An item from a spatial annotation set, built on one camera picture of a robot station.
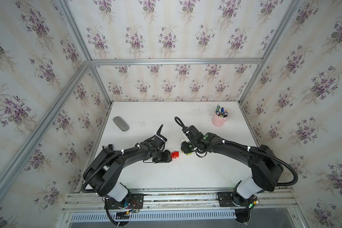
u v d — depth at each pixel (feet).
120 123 3.41
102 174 1.42
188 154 2.61
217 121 3.24
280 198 2.51
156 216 2.51
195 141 2.15
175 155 2.83
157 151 2.30
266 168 1.44
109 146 3.01
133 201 2.36
